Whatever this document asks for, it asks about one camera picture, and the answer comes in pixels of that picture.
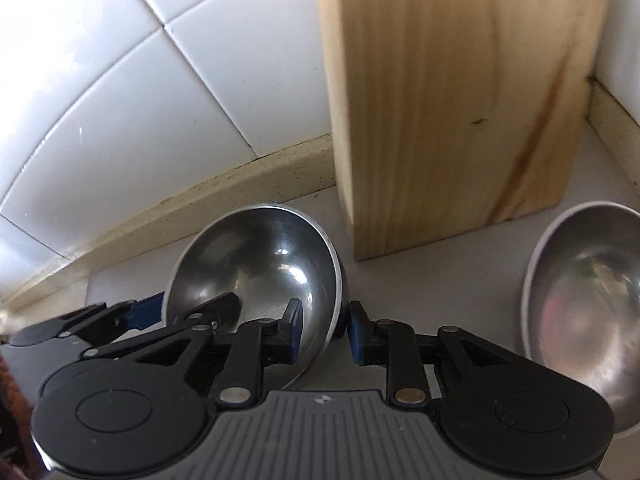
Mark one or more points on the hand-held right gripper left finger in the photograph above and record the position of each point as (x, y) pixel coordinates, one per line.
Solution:
(294, 332)

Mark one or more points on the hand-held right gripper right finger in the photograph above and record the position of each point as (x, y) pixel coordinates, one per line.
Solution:
(358, 332)

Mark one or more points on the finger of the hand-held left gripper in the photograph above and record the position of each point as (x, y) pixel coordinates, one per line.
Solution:
(146, 312)
(210, 312)

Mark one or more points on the medium steel bowl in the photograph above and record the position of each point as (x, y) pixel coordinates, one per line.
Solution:
(280, 260)

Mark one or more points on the grey counter mat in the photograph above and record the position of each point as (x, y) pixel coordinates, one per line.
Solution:
(425, 280)

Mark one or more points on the small steel bowl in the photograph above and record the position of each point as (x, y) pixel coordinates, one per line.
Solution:
(585, 310)

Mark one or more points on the wooden knife block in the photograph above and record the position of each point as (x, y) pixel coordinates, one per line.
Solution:
(450, 110)

